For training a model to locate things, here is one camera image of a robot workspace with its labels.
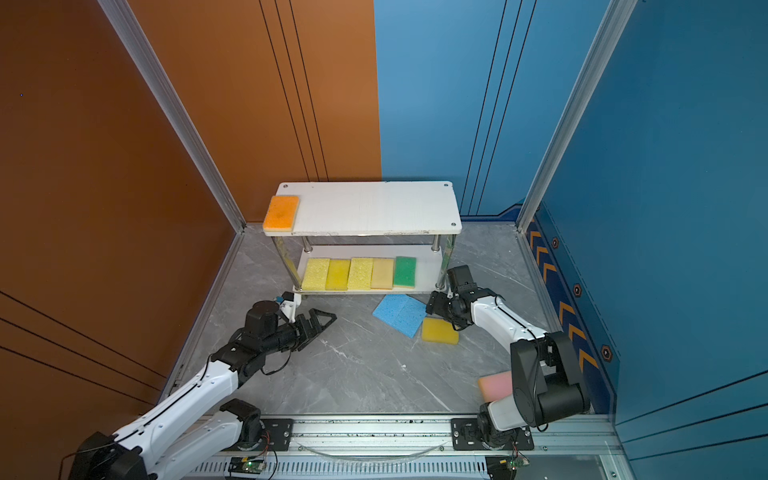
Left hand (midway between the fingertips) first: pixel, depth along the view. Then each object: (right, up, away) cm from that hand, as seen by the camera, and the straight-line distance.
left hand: (330, 321), depth 80 cm
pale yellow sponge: (+13, +12, +16) cm, 24 cm away
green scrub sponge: (+21, +13, +16) cm, 29 cm away
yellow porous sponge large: (-8, +12, +16) cm, 22 cm away
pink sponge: (+45, -18, +1) cm, 49 cm away
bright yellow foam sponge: (-1, +12, +16) cm, 20 cm away
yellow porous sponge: (+6, +12, +16) cm, 21 cm away
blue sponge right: (+23, -2, +14) cm, 27 cm away
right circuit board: (+44, -32, -10) cm, 55 cm away
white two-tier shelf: (+8, +24, +36) cm, 44 cm away
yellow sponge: (+31, -5, +11) cm, 33 cm away
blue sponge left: (+16, +1, +14) cm, 21 cm away
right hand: (+30, +1, +11) cm, 31 cm away
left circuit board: (-17, -32, -9) cm, 37 cm away
